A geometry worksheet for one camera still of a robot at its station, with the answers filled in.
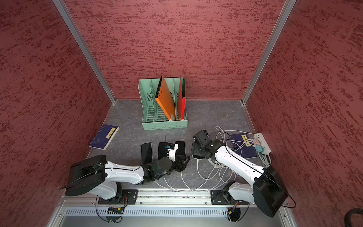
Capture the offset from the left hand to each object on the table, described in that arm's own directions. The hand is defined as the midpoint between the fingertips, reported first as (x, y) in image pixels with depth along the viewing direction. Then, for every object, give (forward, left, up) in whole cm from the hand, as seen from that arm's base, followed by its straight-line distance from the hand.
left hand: (187, 160), depth 78 cm
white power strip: (+10, -52, -6) cm, 53 cm away
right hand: (+6, -6, -3) cm, 9 cm away
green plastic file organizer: (+39, +28, -11) cm, 49 cm away
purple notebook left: (+19, +58, -8) cm, 62 cm away
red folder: (+52, +5, -8) cm, 53 cm away
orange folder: (+35, +15, +15) cm, 41 cm away
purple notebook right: (+13, -37, -6) cm, 39 cm away
